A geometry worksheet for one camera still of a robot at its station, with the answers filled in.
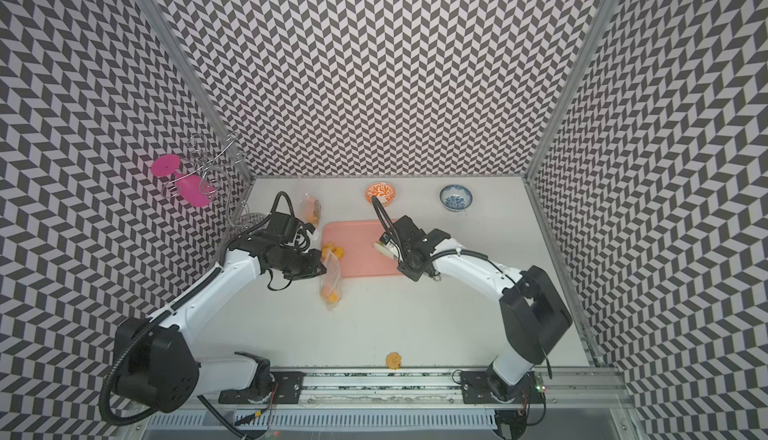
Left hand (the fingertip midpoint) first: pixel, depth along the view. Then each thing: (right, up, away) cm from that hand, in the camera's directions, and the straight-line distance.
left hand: (324, 273), depth 81 cm
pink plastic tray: (+9, +2, +10) cm, 14 cm away
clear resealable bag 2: (+1, -5, +3) cm, 6 cm away
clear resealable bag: (-10, +17, +21) cm, 29 cm away
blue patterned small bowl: (+41, +21, +27) cm, 54 cm away
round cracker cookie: (+19, -22, -4) cm, 29 cm away
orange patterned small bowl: (+15, +24, +30) cm, 41 cm away
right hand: (+26, +2, +5) cm, 27 cm away
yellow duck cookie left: (+1, +4, +13) cm, 13 cm away
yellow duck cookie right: (+1, -7, +1) cm, 7 cm away
